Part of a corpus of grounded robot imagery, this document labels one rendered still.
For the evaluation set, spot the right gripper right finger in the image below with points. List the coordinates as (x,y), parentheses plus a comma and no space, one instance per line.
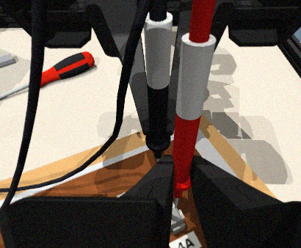
(234,214)

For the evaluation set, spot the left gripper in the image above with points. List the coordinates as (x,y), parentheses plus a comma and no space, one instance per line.
(69,23)

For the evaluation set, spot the red and black screwdriver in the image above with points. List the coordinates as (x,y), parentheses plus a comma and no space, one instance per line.
(66,68)

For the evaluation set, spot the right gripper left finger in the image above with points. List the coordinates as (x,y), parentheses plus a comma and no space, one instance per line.
(96,222)

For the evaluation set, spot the black tester probe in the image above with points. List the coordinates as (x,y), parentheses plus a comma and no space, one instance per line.
(158,37)

